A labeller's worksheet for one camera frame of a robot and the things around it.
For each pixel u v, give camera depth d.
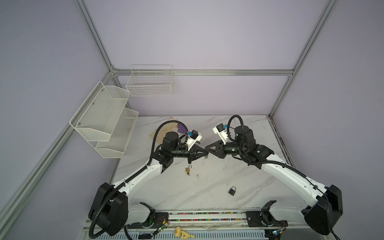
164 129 1.11
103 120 0.78
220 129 0.64
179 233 0.69
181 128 1.10
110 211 0.40
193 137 0.64
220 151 0.62
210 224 0.73
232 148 0.63
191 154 0.64
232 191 0.82
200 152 0.69
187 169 0.91
